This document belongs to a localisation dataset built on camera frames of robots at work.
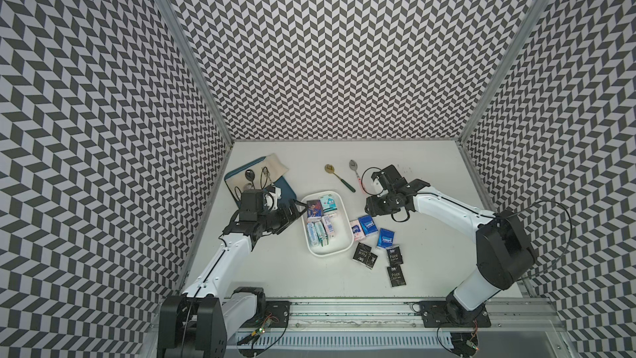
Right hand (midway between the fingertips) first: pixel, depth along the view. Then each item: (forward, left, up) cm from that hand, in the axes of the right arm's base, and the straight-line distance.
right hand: (373, 212), depth 88 cm
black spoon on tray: (+20, +50, -5) cm, 54 cm away
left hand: (-3, +25, +5) cm, 26 cm away
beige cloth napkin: (+21, +46, -6) cm, 51 cm away
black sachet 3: (-20, -6, -5) cm, 22 cm away
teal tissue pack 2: (-7, +18, -1) cm, 20 cm away
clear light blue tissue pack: (-8, +21, -2) cm, 23 cm away
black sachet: (-14, +5, -2) cm, 15 cm away
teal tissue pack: (+4, +16, -1) cm, 17 cm away
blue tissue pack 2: (-8, -4, -5) cm, 10 cm away
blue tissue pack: (-3, +2, -4) cm, 5 cm away
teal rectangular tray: (+16, +36, -6) cm, 40 cm away
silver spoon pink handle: (+26, +5, -6) cm, 27 cm away
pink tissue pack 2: (-6, +6, -4) cm, 9 cm away
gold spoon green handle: (+24, +16, -6) cm, 30 cm away
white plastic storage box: (-7, +11, -7) cm, 15 cm away
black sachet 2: (-14, -6, -3) cm, 16 cm away
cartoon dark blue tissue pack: (+2, +21, -1) cm, 21 cm away
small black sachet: (-15, +2, -5) cm, 16 cm away
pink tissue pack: (-3, +16, -1) cm, 16 cm away
